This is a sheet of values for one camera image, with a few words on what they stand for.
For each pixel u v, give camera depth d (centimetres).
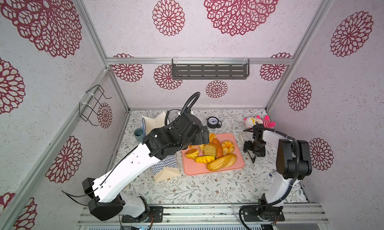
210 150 88
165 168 81
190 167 90
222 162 87
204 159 87
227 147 95
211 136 100
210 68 92
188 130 44
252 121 103
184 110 54
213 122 109
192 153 90
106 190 38
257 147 82
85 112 78
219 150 91
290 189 55
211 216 74
